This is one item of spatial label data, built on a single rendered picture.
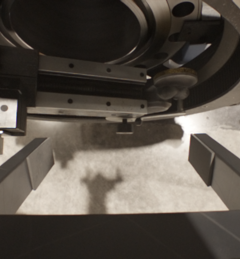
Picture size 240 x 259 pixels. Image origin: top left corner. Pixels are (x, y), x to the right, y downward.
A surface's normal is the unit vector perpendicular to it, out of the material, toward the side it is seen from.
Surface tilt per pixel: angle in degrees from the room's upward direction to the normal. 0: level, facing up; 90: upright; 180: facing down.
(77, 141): 0
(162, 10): 90
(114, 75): 25
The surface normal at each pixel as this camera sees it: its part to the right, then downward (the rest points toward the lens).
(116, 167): -0.14, -0.11
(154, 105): -0.12, 0.62
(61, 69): 0.29, -0.10
